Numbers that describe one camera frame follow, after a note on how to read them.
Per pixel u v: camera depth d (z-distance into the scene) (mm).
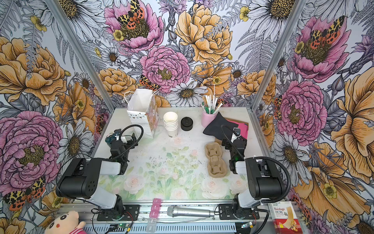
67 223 662
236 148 732
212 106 1041
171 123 896
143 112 845
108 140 923
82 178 466
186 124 1052
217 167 872
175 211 715
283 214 705
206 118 1028
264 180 461
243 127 1024
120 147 717
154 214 728
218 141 962
